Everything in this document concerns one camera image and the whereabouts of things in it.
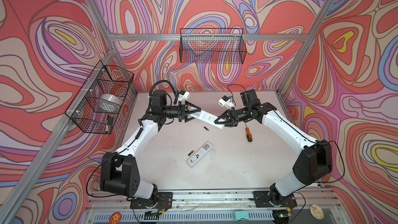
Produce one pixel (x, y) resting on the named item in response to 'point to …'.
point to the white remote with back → (200, 153)
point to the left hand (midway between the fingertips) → (198, 114)
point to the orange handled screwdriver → (249, 135)
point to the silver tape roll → (109, 103)
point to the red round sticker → (115, 218)
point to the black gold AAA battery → (192, 151)
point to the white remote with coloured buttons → (207, 118)
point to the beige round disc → (316, 212)
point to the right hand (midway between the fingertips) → (218, 127)
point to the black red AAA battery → (206, 128)
